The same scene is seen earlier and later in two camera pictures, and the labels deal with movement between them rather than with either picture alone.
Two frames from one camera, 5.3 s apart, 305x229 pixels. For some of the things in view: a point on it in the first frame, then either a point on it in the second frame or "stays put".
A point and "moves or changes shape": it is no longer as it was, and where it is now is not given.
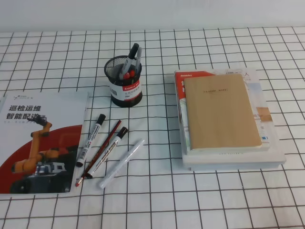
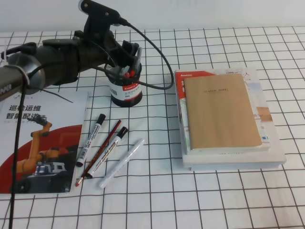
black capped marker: x=132 y=56 moves or changes shape
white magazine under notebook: x=263 y=116 stays put
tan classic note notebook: x=219 y=115 stays put
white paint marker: x=117 y=169 stays put
